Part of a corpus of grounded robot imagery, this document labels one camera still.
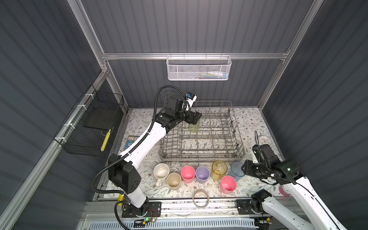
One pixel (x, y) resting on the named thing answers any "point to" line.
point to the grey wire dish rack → (216, 137)
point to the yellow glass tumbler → (219, 168)
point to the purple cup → (202, 174)
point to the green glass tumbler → (194, 128)
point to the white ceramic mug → (161, 171)
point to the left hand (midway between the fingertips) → (195, 110)
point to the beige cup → (173, 181)
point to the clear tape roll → (201, 198)
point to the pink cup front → (228, 184)
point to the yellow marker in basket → (105, 141)
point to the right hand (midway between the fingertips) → (246, 170)
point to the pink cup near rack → (188, 174)
